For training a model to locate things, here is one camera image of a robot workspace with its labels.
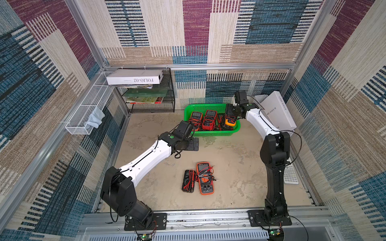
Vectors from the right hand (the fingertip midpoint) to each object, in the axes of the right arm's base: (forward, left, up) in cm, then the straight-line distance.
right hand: (230, 107), depth 100 cm
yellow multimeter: (-10, +1, -1) cm, 11 cm away
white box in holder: (-8, -27, +4) cm, 28 cm away
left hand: (-27, +26, 0) cm, 37 cm away
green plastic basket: (+11, +4, -11) cm, 16 cm away
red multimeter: (-5, +14, -7) cm, 16 cm away
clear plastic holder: (+8, -23, 0) cm, 24 cm away
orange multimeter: (-3, +23, -8) cm, 24 cm away
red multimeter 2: (+3, +5, -11) cm, 13 cm away
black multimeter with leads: (-41, +26, -13) cm, 51 cm away
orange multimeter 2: (-42, +18, -12) cm, 47 cm away
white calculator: (-39, -30, -16) cm, 52 cm away
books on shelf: (+2, +53, +10) cm, 54 cm away
